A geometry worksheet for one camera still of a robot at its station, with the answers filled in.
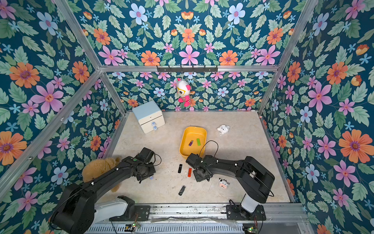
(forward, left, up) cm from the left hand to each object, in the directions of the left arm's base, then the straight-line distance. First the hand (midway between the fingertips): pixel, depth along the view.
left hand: (155, 172), depth 86 cm
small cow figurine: (-10, -39, 0) cm, 41 cm away
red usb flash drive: (-1, -21, -2) cm, 21 cm away
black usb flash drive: (+1, -14, -1) cm, 15 cm away
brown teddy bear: (-3, +24, +18) cm, 30 cm away
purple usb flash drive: (+20, -22, -2) cm, 30 cm away
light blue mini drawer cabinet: (+35, +5, +12) cm, 37 cm away
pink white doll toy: (+46, -20, +25) cm, 56 cm away
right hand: (-4, -28, -3) cm, 28 cm away
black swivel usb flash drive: (-13, -15, -2) cm, 20 cm away
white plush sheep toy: (+27, -47, +1) cm, 54 cm away
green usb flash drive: (+20, -28, -2) cm, 34 cm away
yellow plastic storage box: (+22, -24, -1) cm, 32 cm away
